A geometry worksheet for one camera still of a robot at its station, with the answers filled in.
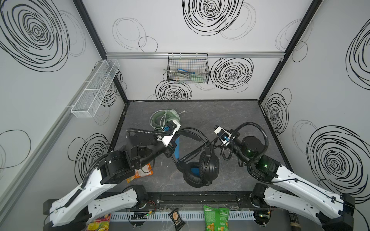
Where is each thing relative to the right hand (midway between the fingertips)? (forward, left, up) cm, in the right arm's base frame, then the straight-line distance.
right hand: (217, 125), depth 65 cm
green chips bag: (-33, 0, -29) cm, 43 cm away
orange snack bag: (-10, +37, -31) cm, 50 cm away
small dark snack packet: (-34, +18, -31) cm, 50 cm away
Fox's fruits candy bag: (-35, +53, -29) cm, 69 cm away
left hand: (-8, +16, +5) cm, 19 cm away
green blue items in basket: (+35, +15, +2) cm, 38 cm away
